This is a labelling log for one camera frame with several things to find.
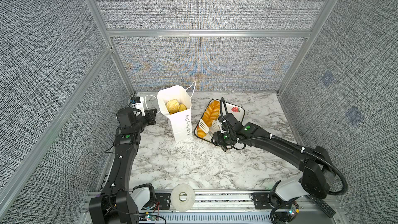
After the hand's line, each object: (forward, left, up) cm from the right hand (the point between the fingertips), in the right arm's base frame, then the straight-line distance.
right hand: (214, 140), depth 81 cm
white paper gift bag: (+5, +16, +11) cm, 20 cm away
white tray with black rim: (+29, -20, -11) cm, 37 cm away
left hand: (+10, +29, +13) cm, 34 cm away
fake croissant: (+9, +7, -7) cm, 13 cm away
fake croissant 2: (+21, +18, +2) cm, 28 cm away
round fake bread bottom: (+21, +23, +4) cm, 31 cm away
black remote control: (-30, -50, -11) cm, 60 cm away
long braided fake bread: (+25, 0, -9) cm, 26 cm away
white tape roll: (-28, +17, -11) cm, 34 cm away
